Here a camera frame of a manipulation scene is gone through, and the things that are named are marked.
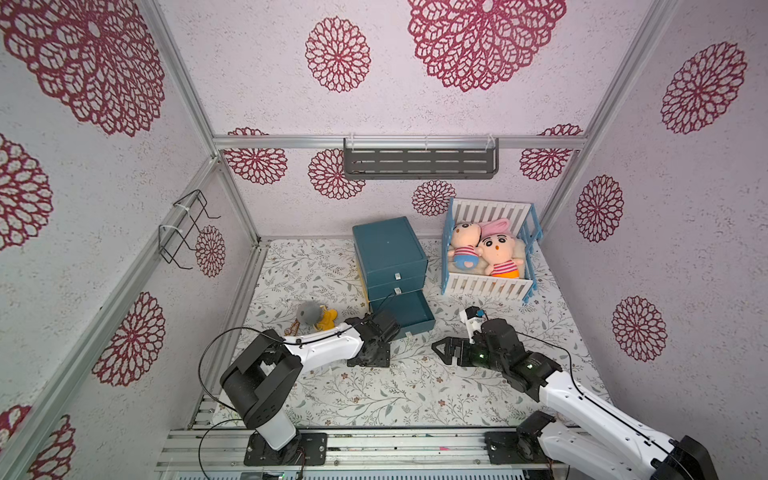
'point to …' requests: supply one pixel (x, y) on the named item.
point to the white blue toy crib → (524, 226)
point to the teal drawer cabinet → (390, 257)
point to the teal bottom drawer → (411, 310)
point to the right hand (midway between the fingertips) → (448, 349)
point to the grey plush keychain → (309, 312)
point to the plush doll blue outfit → (465, 237)
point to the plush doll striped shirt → (498, 250)
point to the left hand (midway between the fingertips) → (372, 359)
